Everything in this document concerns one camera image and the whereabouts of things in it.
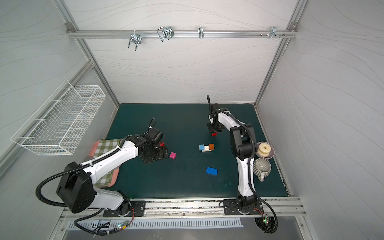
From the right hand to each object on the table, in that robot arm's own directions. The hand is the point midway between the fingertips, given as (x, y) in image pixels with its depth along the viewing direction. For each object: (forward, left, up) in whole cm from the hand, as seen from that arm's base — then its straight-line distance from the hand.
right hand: (214, 129), depth 101 cm
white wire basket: (-22, +75, +31) cm, 84 cm away
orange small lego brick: (-13, +2, 0) cm, 13 cm away
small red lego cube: (-1, 0, -4) cm, 4 cm away
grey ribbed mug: (-25, -27, -3) cm, 37 cm away
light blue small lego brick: (-14, +8, 0) cm, 16 cm away
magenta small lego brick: (-20, +26, -1) cm, 33 cm away
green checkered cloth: (-16, +72, -1) cm, 74 cm away
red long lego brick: (-25, +27, +21) cm, 43 cm away
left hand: (-25, +30, +6) cm, 40 cm away
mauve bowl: (-18, -33, +1) cm, 38 cm away
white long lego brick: (-14, +5, -1) cm, 15 cm away
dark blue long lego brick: (-28, +2, -2) cm, 28 cm away
